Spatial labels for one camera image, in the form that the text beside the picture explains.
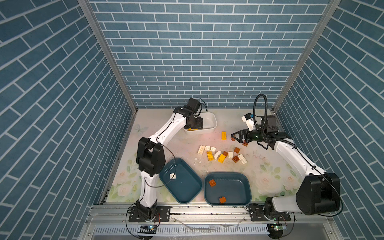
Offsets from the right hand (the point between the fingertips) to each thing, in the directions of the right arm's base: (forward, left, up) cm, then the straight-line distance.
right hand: (236, 131), depth 84 cm
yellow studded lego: (-7, +14, -18) cm, 24 cm away
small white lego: (-22, +34, -17) cm, 44 cm away
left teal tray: (-24, +30, -18) cm, 43 cm away
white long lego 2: (-8, -6, -17) cm, 20 cm away
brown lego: (-24, +12, -17) cm, 32 cm away
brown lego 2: (-32, +7, -17) cm, 37 cm away
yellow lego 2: (-8, +7, -17) cm, 20 cm away
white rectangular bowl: (+20, +16, -17) cm, 30 cm away
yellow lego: (-1, +26, +1) cm, 26 cm away
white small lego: (-1, +16, -19) cm, 25 cm away
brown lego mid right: (-1, -3, -18) cm, 18 cm away
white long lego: (-3, +20, -18) cm, 27 cm away
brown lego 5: (+4, -9, -18) cm, 20 cm away
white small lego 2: (-2, +12, -18) cm, 22 cm away
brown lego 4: (-8, -2, -18) cm, 20 cm away
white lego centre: (-5, +1, -18) cm, 18 cm away
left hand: (+5, +22, -3) cm, 23 cm away
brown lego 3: (-4, +4, -18) cm, 19 cm away
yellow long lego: (+10, +5, -19) cm, 22 cm away
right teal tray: (-26, +4, -18) cm, 32 cm away
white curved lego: (-6, +10, -17) cm, 20 cm away
